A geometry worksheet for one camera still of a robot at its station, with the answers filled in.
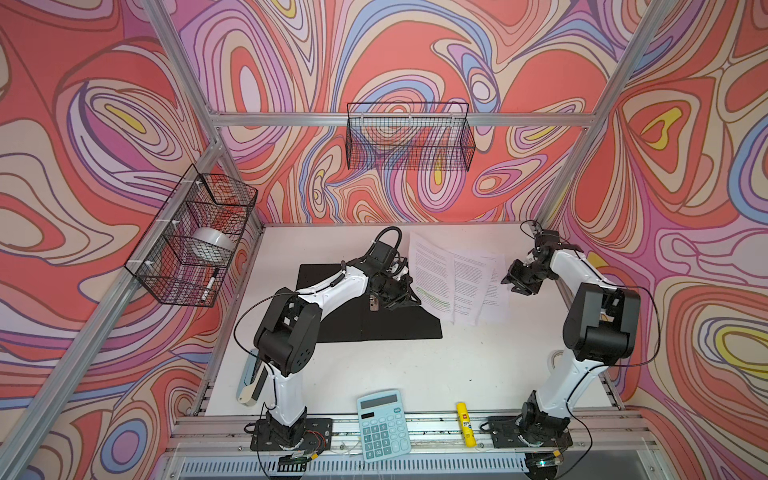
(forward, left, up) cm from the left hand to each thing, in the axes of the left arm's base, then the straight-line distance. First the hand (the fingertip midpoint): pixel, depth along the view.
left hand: (425, 300), depth 84 cm
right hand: (+8, -28, -6) cm, 30 cm away
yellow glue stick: (-30, -9, -10) cm, 33 cm away
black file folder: (0, +22, -12) cm, 25 cm away
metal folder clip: (+5, +15, -11) cm, 20 cm away
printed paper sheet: (+14, -5, -8) cm, 16 cm away
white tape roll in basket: (+6, +54, +20) cm, 58 cm away
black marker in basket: (-3, +54, +13) cm, 56 cm away
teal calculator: (-30, +12, -10) cm, 34 cm away
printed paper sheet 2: (+12, -21, -13) cm, 27 cm away
